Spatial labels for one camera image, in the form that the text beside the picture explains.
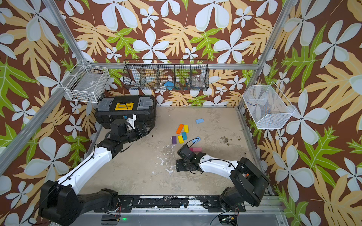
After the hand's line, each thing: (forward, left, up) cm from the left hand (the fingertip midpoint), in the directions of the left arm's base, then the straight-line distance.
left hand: (150, 126), depth 80 cm
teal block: (+8, -20, -21) cm, 31 cm away
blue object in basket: (+32, -9, +5) cm, 34 cm away
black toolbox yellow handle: (+18, +13, -5) cm, 23 cm away
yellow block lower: (+4, -18, -21) cm, 28 cm away
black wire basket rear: (+40, -24, +8) cm, 48 cm away
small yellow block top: (+13, -22, -21) cm, 33 cm away
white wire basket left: (+25, +42, +11) cm, 50 cm away
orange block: (+15, -17, -23) cm, 32 cm away
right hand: (-16, -17, -21) cm, 31 cm away
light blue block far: (+22, -33, -22) cm, 45 cm away
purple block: (+3, -13, -21) cm, 25 cm away
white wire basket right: (+12, -70, +5) cm, 72 cm away
